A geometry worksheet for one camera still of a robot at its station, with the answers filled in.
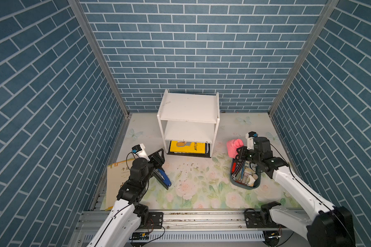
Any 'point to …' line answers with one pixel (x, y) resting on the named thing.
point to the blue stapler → (162, 178)
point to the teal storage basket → (245, 174)
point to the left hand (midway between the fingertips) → (165, 152)
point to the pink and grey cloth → (232, 145)
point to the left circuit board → (140, 235)
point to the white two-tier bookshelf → (189, 117)
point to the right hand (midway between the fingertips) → (238, 149)
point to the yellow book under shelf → (187, 146)
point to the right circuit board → (271, 234)
